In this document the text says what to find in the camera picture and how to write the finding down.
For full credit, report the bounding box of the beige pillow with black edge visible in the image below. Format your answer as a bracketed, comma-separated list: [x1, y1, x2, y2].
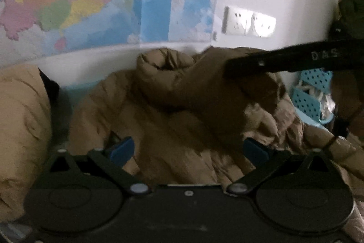
[1, 64, 59, 222]

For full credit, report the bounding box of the teal bed sheet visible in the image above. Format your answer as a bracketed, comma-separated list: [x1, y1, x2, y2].
[53, 81, 99, 146]

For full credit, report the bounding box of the teal perforated plastic basket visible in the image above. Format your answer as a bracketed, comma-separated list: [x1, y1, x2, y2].
[291, 69, 336, 125]

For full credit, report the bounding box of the white wall socket panel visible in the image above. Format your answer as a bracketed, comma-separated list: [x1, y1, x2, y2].
[222, 6, 276, 38]

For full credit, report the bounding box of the brown puffer down jacket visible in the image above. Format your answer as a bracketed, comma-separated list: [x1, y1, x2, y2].
[68, 47, 363, 242]

